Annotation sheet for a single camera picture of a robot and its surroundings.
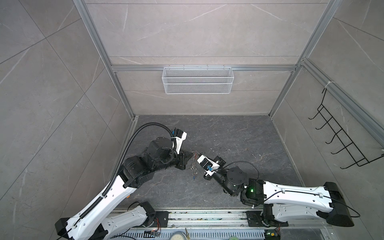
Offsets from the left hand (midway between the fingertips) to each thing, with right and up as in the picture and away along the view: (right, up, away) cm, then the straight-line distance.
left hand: (192, 150), depth 62 cm
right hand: (+4, -1, +2) cm, 5 cm away
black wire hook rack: (+69, -2, -1) cm, 69 cm away
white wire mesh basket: (+3, +42, +39) cm, 57 cm away
